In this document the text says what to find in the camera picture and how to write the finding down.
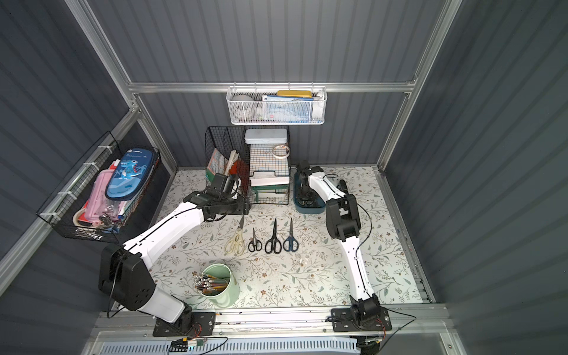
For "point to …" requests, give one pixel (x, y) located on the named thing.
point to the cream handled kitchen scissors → (236, 244)
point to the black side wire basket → (65, 211)
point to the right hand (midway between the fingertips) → (309, 197)
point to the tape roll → (281, 146)
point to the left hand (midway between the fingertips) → (245, 205)
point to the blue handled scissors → (291, 244)
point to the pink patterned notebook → (218, 163)
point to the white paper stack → (234, 156)
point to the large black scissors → (274, 244)
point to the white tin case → (265, 136)
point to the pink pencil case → (97, 202)
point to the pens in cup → (209, 285)
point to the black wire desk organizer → (258, 156)
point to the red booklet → (241, 169)
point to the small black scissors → (254, 242)
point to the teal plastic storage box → (319, 205)
